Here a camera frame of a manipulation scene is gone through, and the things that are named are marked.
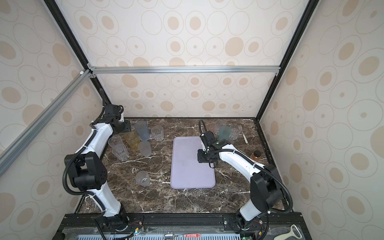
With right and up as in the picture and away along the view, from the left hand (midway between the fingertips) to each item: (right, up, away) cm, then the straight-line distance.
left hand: (129, 123), depth 90 cm
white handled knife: (+76, -11, +16) cm, 79 cm away
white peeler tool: (+85, -54, -20) cm, 103 cm away
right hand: (+43, -21, -4) cm, 48 cm away
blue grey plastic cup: (-2, -2, +26) cm, 26 cm away
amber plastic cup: (0, -10, +5) cm, 11 cm away
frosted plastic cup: (+6, -16, +9) cm, 20 cm away
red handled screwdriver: (+39, -54, -21) cm, 70 cm away
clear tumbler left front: (-9, -18, +8) cm, 22 cm away
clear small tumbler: (+13, -6, +18) cm, 23 cm away
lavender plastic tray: (+35, -30, 0) cm, 46 cm away
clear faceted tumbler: (+58, 0, +22) cm, 62 cm away
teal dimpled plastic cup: (+61, -6, +16) cm, 64 cm away
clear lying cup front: (+9, -33, -3) cm, 34 cm away
